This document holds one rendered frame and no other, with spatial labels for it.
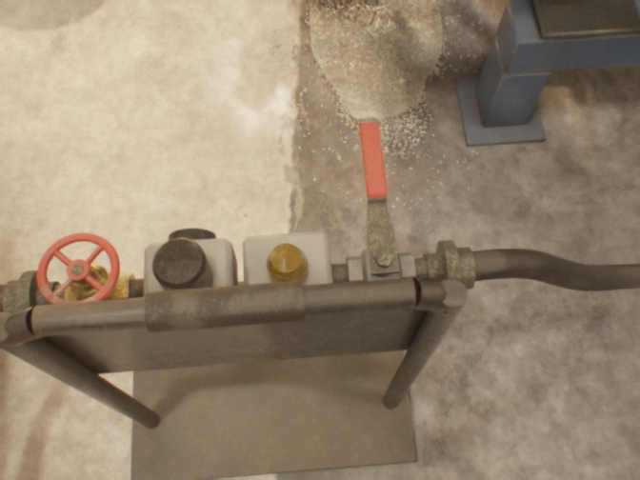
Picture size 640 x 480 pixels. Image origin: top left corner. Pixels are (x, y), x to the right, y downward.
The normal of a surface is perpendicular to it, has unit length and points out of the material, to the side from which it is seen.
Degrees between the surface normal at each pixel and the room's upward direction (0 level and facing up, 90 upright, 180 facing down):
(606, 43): 90
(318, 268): 0
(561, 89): 0
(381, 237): 0
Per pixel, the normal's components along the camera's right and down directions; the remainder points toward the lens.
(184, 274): 0.00, -0.37
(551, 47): 0.07, 0.92
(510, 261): 0.13, -0.13
